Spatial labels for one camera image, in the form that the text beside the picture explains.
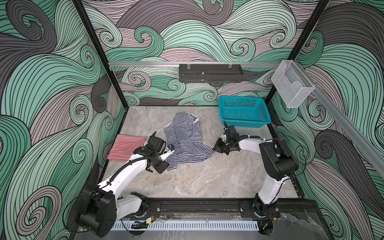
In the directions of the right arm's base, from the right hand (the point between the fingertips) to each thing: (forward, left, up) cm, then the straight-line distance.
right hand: (212, 148), depth 95 cm
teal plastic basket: (+34, -28, -2) cm, 44 cm away
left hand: (-12, +31, +6) cm, 34 cm away
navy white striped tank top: (+12, +19, 0) cm, 22 cm away
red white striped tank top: (0, +58, +2) cm, 58 cm away
